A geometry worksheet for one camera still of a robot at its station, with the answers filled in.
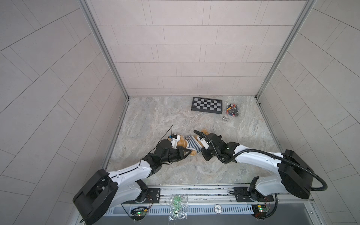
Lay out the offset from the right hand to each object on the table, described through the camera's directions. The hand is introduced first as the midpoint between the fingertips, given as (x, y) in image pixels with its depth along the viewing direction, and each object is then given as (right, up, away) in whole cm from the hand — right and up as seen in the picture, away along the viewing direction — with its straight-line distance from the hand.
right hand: (200, 152), depth 83 cm
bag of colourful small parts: (+26, +25, +23) cm, 43 cm away
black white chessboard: (+8, +29, +25) cm, 39 cm away
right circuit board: (+28, -23, -15) cm, 39 cm away
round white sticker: (+7, -23, -15) cm, 28 cm away
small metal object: (+20, +19, +19) cm, 33 cm away
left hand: (-4, +2, -7) cm, 8 cm away
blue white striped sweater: (-5, +6, -3) cm, 8 cm away
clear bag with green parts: (-12, -22, -15) cm, 29 cm away
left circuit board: (-31, -23, -18) cm, 43 cm away
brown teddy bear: (-11, +8, -4) cm, 14 cm away
